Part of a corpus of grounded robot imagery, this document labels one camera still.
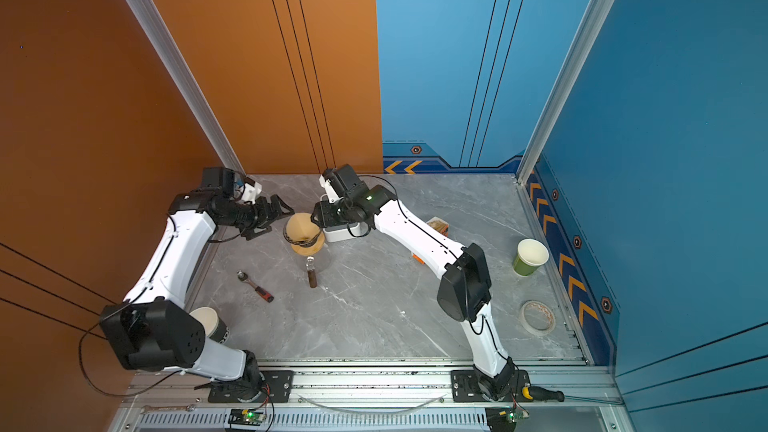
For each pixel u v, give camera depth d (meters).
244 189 0.68
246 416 0.71
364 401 0.72
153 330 0.41
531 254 0.93
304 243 0.87
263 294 0.88
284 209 0.75
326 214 0.71
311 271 0.87
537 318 0.85
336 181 0.63
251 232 0.75
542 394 0.71
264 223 0.71
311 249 0.86
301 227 0.87
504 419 0.71
